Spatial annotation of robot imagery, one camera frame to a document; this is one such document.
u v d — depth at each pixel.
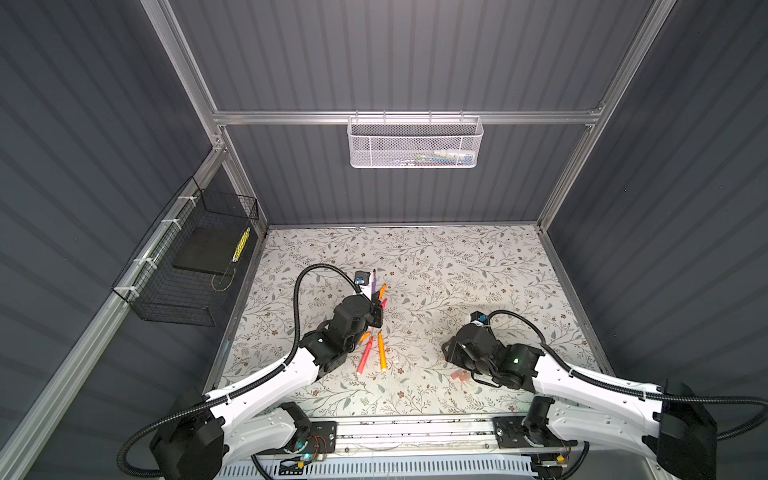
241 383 0.47
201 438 0.40
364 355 0.87
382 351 0.87
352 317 0.57
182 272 0.72
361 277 0.67
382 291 1.02
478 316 0.75
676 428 0.42
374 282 0.71
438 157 0.92
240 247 0.77
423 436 0.76
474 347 0.61
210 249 0.75
